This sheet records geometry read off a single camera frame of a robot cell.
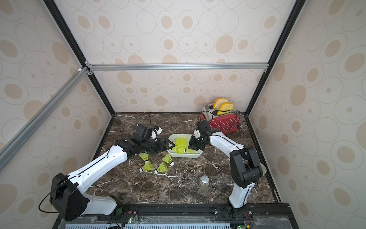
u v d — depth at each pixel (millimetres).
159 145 684
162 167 855
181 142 975
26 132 561
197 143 797
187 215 730
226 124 969
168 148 695
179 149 939
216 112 950
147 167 859
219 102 972
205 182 741
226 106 925
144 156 917
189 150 875
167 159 899
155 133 638
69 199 390
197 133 868
